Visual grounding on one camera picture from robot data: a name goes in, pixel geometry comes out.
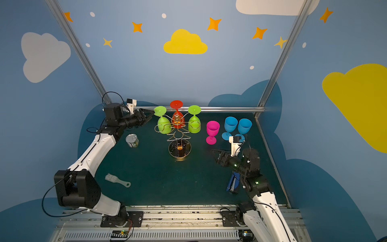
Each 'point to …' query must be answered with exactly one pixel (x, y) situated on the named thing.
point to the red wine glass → (178, 121)
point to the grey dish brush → (114, 179)
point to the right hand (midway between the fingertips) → (217, 149)
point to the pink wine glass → (212, 127)
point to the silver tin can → (132, 140)
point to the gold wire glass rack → (180, 146)
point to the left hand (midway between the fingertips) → (152, 112)
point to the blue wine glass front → (230, 124)
